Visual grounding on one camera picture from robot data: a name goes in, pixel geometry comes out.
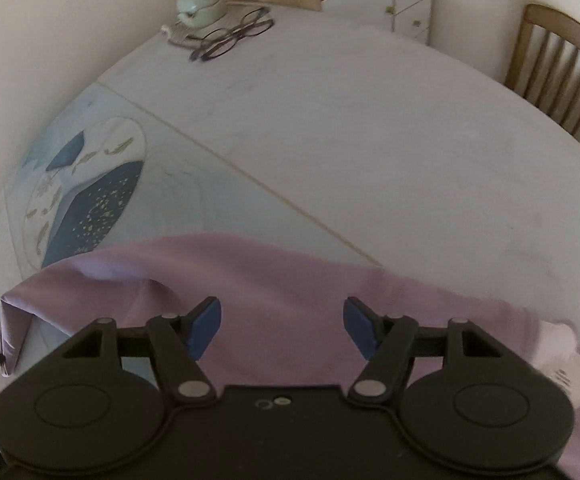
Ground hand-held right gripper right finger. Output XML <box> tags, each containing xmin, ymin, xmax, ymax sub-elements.
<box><xmin>344</xmin><ymin>297</ymin><xmax>505</xmax><ymax>403</ymax></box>

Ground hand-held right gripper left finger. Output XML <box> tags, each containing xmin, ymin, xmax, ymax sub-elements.
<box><xmin>61</xmin><ymin>297</ymin><xmax>222</xmax><ymax>403</ymax></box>

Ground purple shirt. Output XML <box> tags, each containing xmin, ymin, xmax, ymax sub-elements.
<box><xmin>0</xmin><ymin>232</ymin><xmax>580</xmax><ymax>480</ymax></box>

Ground eyeglasses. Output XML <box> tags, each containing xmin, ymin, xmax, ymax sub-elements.
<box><xmin>189</xmin><ymin>7</ymin><xmax>275</xmax><ymax>61</ymax></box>

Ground pale green ceramic pot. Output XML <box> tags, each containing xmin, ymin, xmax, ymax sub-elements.
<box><xmin>176</xmin><ymin>0</ymin><xmax>225</xmax><ymax>28</ymax></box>

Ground white sideboard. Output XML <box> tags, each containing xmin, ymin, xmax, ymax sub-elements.
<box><xmin>320</xmin><ymin>0</ymin><xmax>436</xmax><ymax>46</ymax></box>

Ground light wooden slatted chair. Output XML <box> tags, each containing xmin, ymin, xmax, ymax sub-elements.
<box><xmin>504</xmin><ymin>4</ymin><xmax>580</xmax><ymax>161</ymax></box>

